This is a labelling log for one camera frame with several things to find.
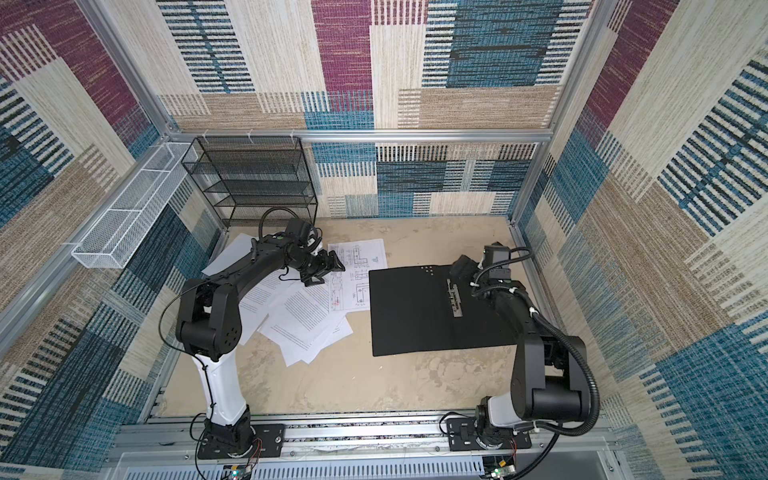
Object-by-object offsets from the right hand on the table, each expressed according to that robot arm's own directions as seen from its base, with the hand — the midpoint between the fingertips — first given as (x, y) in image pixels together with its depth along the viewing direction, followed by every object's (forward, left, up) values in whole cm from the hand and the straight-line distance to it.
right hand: (462, 273), depth 91 cm
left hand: (+4, +38, -1) cm, 38 cm away
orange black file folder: (-6, +10, -12) cm, 17 cm away
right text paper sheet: (-13, +38, -11) cm, 41 cm away
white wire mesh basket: (-4, +86, +24) cm, 89 cm away
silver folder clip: (-2, +1, -11) cm, 11 cm away
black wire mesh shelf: (+38, +72, +9) cm, 82 cm away
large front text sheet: (-9, +50, -11) cm, 51 cm away
